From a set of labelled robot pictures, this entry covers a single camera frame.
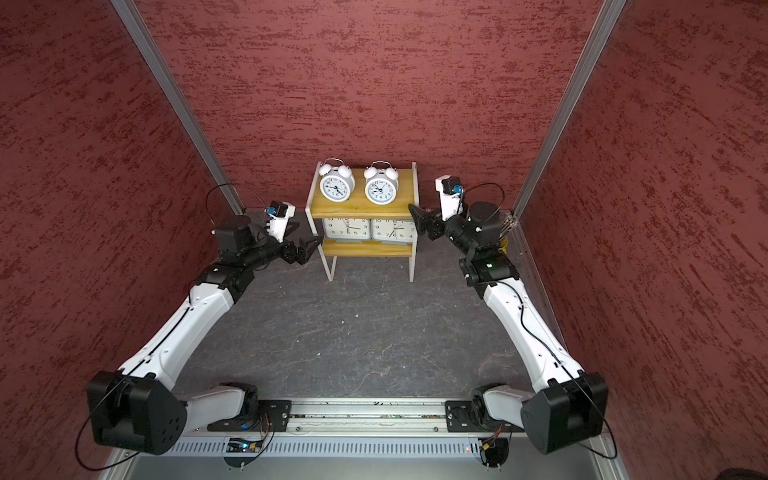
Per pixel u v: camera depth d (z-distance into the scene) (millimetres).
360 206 776
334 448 775
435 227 623
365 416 759
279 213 643
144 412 389
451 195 583
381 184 726
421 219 621
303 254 694
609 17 714
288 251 681
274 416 756
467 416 739
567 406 380
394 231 877
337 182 730
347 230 894
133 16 710
